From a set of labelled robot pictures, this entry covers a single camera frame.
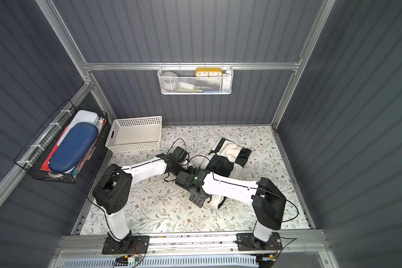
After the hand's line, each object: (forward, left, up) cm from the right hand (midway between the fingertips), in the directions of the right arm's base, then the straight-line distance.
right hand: (206, 192), depth 81 cm
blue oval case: (+9, +55, +25) cm, 61 cm away
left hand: (+5, +3, -2) cm, 6 cm away
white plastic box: (+26, +59, +26) cm, 70 cm away
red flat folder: (+1, +63, +23) cm, 67 cm away
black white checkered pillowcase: (+23, -12, -5) cm, 27 cm away
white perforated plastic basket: (+46, +51, -8) cm, 69 cm away
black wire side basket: (-1, +64, +26) cm, 69 cm away
